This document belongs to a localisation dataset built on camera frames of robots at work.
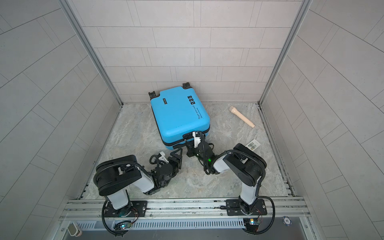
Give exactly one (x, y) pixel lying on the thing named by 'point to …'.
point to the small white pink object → (73, 231)
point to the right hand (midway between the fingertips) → (184, 144)
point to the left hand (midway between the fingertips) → (188, 151)
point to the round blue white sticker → (287, 221)
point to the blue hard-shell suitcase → (177, 112)
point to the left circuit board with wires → (122, 225)
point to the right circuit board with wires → (252, 224)
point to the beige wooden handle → (234, 110)
